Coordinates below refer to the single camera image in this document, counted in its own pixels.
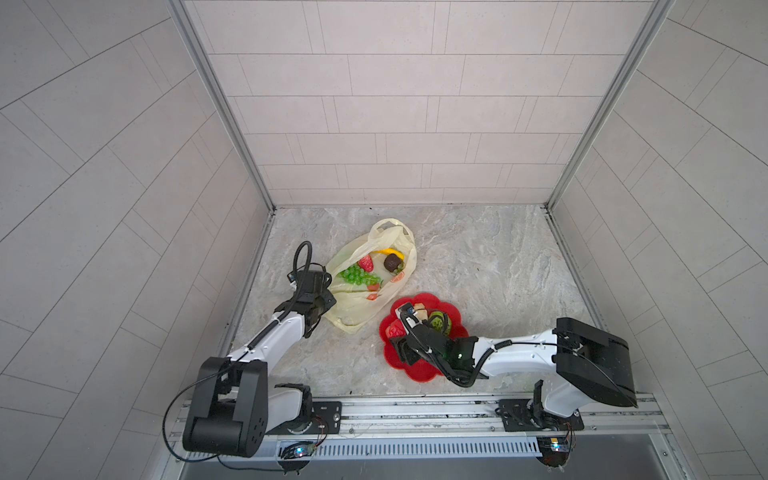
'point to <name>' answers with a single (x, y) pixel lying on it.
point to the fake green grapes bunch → (354, 275)
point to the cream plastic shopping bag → (356, 302)
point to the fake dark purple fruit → (392, 262)
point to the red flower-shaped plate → (422, 370)
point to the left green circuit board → (297, 450)
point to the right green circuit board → (553, 444)
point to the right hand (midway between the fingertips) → (396, 340)
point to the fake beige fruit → (422, 313)
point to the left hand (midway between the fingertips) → (332, 291)
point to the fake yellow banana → (390, 251)
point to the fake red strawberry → (366, 263)
